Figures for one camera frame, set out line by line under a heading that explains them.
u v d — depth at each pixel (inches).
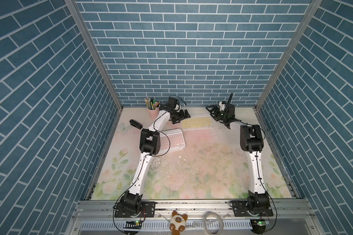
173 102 35.9
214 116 41.2
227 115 37.4
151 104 41.7
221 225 27.9
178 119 40.1
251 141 27.3
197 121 44.0
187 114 40.1
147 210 28.7
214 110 41.0
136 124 42.4
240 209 29.0
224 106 41.3
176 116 38.9
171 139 38.0
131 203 25.4
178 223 26.7
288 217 30.9
